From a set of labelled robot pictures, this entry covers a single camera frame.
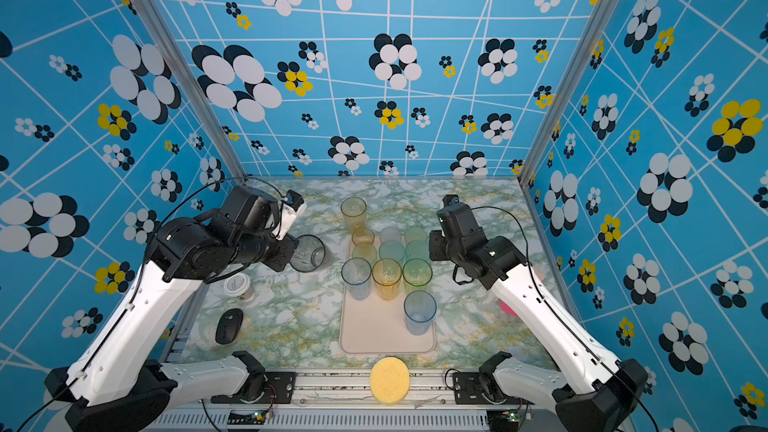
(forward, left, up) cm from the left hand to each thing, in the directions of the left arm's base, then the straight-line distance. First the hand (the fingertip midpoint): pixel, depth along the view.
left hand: (297, 242), depth 65 cm
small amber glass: (+18, -11, -26) cm, 34 cm away
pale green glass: (+15, -12, -28) cm, 34 cm away
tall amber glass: (+37, -6, -35) cm, 51 cm away
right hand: (+6, -33, -8) cm, 34 cm away
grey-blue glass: (+6, -10, -25) cm, 28 cm away
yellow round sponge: (-22, -21, -29) cm, 41 cm away
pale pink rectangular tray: (-8, -17, -31) cm, 36 cm away
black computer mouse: (-9, +25, -30) cm, 40 cm away
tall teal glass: (+12, -21, -22) cm, 33 cm away
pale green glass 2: (+19, -28, -25) cm, 43 cm away
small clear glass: (+19, -20, -25) cm, 37 cm away
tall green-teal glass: (+11, -28, -21) cm, 37 cm away
